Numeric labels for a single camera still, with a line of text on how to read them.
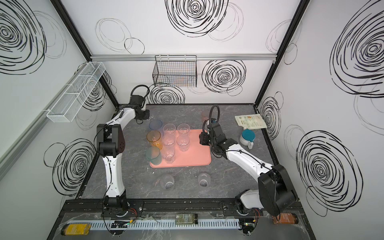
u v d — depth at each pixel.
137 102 0.85
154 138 0.89
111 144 0.60
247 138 0.91
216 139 0.65
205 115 1.15
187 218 0.68
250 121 1.08
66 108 0.72
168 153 0.89
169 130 1.00
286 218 0.68
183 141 0.95
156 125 0.92
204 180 0.82
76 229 0.65
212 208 0.75
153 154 0.90
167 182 0.81
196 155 0.92
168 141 0.96
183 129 1.02
